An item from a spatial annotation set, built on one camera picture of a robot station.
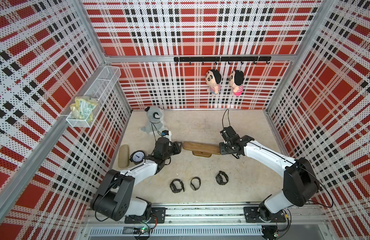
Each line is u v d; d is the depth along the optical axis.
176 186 0.83
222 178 0.82
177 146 0.79
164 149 0.69
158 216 0.74
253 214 0.73
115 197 0.43
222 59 0.88
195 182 0.84
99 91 0.80
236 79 0.94
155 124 0.98
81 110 0.62
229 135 0.68
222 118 1.15
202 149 0.91
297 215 0.75
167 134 0.81
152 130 0.96
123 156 0.94
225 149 0.78
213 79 0.91
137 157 0.93
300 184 0.43
